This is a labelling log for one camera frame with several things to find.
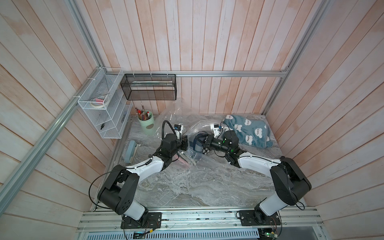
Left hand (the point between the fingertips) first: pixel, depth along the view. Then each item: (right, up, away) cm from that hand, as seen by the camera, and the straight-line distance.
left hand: (187, 138), depth 88 cm
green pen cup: (-28, +8, +13) cm, 31 cm away
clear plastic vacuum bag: (+2, +9, +5) cm, 10 cm away
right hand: (+4, +1, -9) cm, 10 cm away
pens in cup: (-29, +14, +7) cm, 33 cm away
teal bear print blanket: (+45, +3, +16) cm, 48 cm away
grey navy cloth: (+6, -3, -10) cm, 12 cm away
